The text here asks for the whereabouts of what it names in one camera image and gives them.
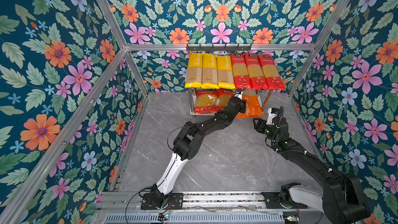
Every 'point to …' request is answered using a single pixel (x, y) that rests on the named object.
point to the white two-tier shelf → (190, 93)
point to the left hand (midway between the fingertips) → (247, 95)
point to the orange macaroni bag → (253, 107)
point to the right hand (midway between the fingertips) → (256, 118)
